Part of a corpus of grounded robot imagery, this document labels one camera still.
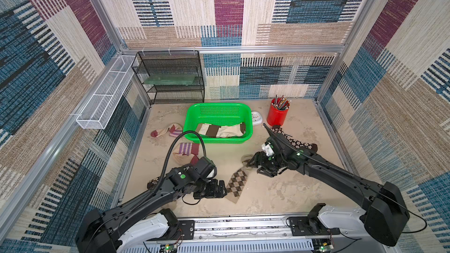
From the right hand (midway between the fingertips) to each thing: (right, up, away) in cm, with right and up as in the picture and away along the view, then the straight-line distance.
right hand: (253, 170), depth 78 cm
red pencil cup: (+17, +26, +21) cm, 37 cm away
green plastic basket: (-8, +26, +32) cm, 42 cm away
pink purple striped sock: (-42, +16, +25) cm, 52 cm away
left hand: (-14, -9, -3) cm, 17 cm away
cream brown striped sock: (-18, +15, +26) cm, 35 cm away
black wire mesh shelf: (-43, +55, +24) cm, 74 cm away
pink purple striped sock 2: (-32, +4, +18) cm, 37 cm away
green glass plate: (-42, +44, +19) cm, 63 cm away
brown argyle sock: (-7, -8, +8) cm, 13 cm away
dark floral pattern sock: (+18, +16, +27) cm, 36 cm away
